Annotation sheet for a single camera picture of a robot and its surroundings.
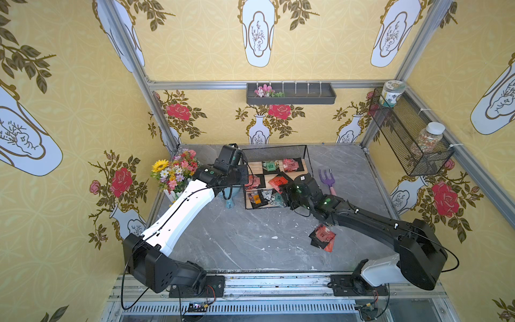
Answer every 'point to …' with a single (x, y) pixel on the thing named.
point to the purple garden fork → (329, 182)
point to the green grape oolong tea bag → (270, 166)
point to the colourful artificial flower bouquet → (174, 174)
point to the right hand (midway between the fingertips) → (280, 182)
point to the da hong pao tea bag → (323, 238)
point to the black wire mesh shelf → (266, 196)
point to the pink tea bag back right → (290, 165)
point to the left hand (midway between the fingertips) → (236, 172)
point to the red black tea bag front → (254, 182)
